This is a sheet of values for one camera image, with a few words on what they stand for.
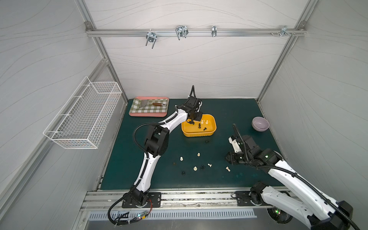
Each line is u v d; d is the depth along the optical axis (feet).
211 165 2.79
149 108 3.76
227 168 2.76
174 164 2.80
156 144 1.90
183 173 2.69
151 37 2.57
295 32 2.58
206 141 3.13
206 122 3.42
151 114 3.65
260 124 3.34
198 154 2.90
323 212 1.29
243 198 2.42
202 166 2.76
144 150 1.88
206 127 3.39
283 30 2.51
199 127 3.33
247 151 1.88
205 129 3.32
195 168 2.74
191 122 3.52
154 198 2.45
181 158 2.86
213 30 2.57
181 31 2.51
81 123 2.22
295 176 1.51
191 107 2.60
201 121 3.42
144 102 3.81
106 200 2.46
